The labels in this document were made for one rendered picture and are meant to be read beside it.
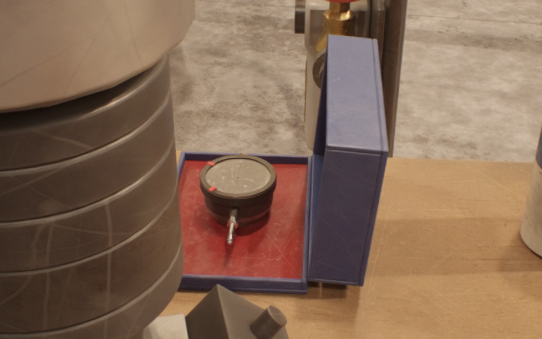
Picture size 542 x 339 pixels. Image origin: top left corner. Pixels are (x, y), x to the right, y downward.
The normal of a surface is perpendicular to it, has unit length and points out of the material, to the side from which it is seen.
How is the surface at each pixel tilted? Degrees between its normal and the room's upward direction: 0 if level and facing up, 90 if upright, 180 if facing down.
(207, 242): 0
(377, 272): 0
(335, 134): 5
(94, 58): 90
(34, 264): 90
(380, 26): 90
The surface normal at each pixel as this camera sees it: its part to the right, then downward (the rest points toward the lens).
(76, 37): 0.59, 0.44
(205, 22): 0.00, -0.83
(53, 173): 0.39, 0.51
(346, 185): -0.06, 0.55
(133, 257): 0.80, 0.33
